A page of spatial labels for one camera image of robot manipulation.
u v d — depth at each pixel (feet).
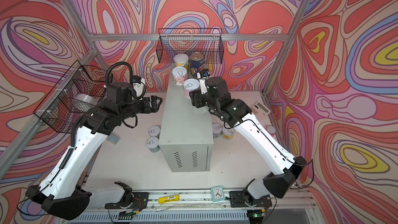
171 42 3.06
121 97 1.53
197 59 2.38
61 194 1.20
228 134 2.96
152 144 2.84
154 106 1.94
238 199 2.41
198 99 1.92
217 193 2.41
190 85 2.22
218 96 1.55
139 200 2.39
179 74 2.37
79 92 2.63
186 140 1.86
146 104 1.88
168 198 2.37
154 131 2.99
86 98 2.42
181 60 2.47
